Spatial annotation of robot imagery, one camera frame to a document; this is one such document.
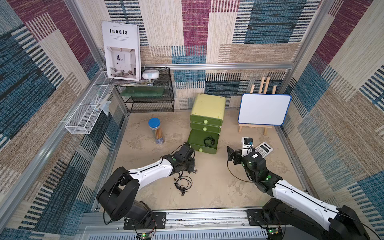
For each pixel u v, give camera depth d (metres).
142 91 0.96
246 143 0.69
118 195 0.43
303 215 0.49
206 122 0.89
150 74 0.87
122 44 0.76
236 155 0.72
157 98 1.17
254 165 0.60
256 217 0.73
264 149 0.97
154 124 0.88
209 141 1.02
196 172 0.89
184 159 0.67
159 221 0.73
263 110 0.96
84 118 0.91
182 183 0.86
